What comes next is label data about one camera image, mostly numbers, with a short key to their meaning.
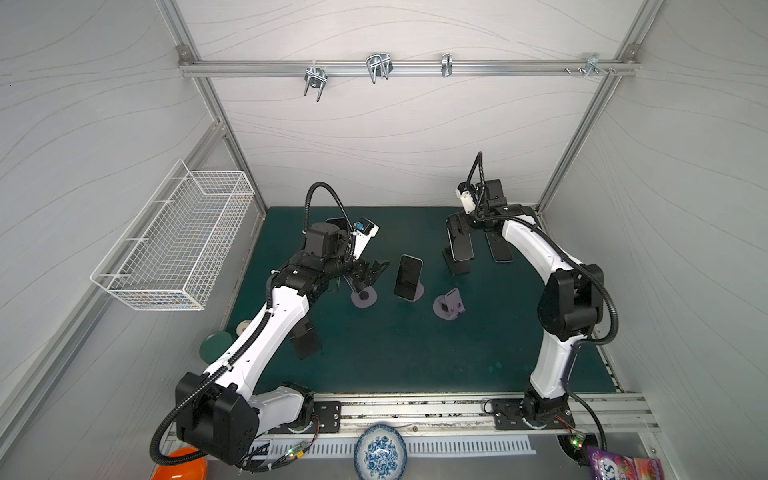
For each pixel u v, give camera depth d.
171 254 0.69
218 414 0.37
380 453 0.68
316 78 0.79
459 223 0.84
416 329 0.88
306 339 0.82
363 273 0.67
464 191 0.83
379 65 0.77
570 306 0.51
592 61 0.77
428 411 0.76
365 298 0.96
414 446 0.70
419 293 0.95
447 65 0.78
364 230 0.65
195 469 0.62
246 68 0.77
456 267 1.02
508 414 0.73
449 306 0.88
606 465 0.65
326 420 0.73
